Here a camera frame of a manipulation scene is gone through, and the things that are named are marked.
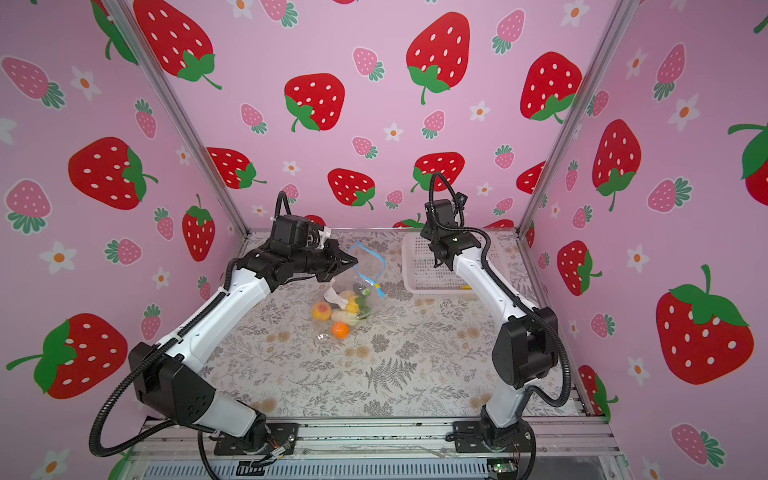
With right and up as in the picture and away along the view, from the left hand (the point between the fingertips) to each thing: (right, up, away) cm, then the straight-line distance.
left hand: (360, 257), depth 75 cm
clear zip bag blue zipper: (-4, -12, +9) cm, 16 cm away
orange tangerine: (-7, -22, +13) cm, 26 cm away
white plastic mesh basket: (+18, -7, +32) cm, 37 cm away
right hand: (+21, +10, +11) cm, 26 cm away
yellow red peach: (-14, -17, +16) cm, 27 cm away
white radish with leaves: (-4, -18, +10) cm, 21 cm away
